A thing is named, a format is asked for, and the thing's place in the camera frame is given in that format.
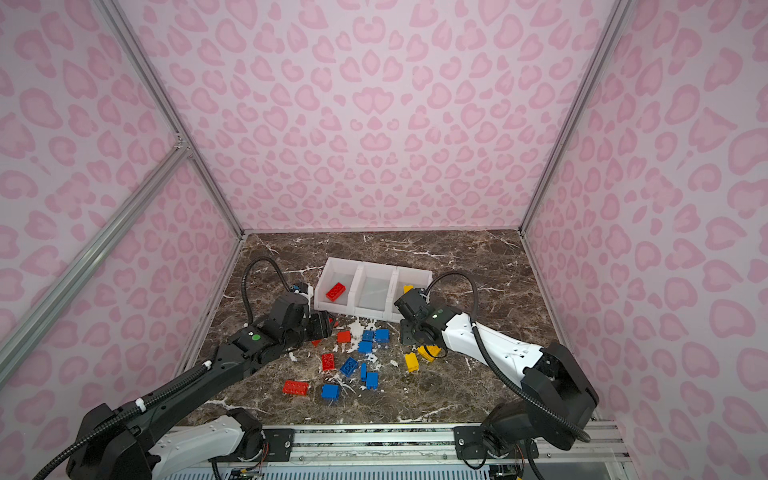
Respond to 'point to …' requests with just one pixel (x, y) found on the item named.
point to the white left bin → (346, 272)
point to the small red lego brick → (344, 337)
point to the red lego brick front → (295, 387)
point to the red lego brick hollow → (328, 362)
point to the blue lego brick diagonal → (349, 366)
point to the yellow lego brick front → (407, 288)
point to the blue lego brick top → (368, 335)
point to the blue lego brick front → (330, 391)
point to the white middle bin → (373, 291)
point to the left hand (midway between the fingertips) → (330, 315)
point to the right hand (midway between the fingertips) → (412, 333)
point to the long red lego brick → (336, 292)
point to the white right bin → (402, 277)
